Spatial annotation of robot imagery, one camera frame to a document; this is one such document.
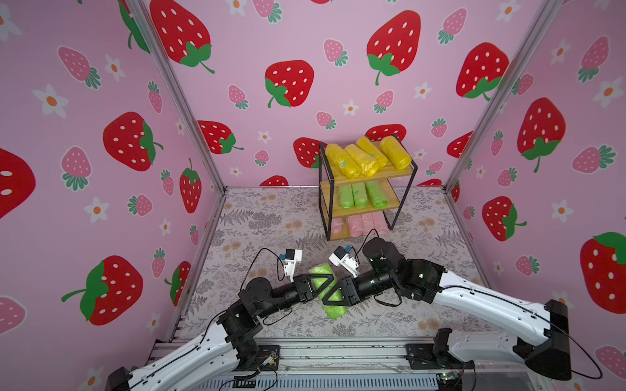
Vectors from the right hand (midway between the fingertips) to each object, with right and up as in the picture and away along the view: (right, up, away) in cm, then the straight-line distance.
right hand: (328, 298), depth 61 cm
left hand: (+1, +4, 0) cm, 4 cm away
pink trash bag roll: (+4, +17, +38) cm, 42 cm away
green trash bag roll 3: (+13, +29, +29) cm, 43 cm away
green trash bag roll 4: (+20, +28, +29) cm, 45 cm away
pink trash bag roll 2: (+13, +16, +40) cm, 45 cm away
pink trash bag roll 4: (+23, +17, +41) cm, 50 cm away
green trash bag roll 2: (+7, +28, +29) cm, 41 cm away
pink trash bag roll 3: (+18, +17, +40) cm, 47 cm away
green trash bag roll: (+1, -2, -3) cm, 4 cm away
